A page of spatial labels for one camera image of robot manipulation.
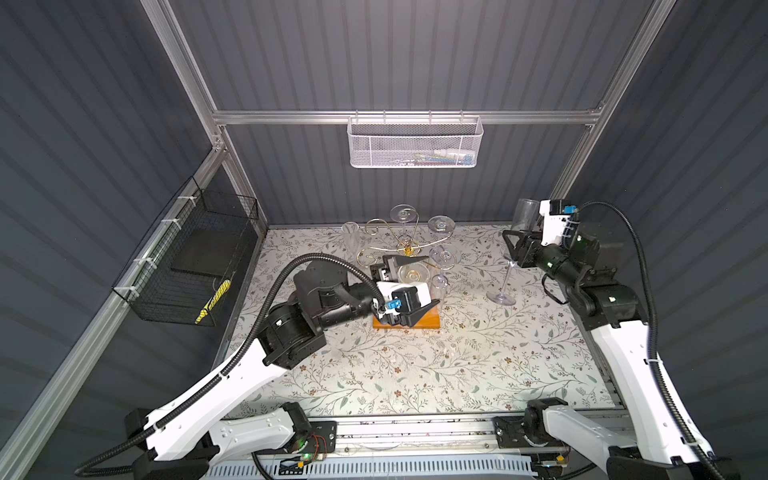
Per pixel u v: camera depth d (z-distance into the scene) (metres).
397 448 0.73
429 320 0.94
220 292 0.71
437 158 0.91
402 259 0.49
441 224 0.74
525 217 0.64
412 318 0.47
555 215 0.56
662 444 0.37
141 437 0.37
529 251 0.58
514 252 0.63
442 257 0.67
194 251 0.74
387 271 0.47
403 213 0.77
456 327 0.93
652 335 0.42
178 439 0.37
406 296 0.40
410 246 0.72
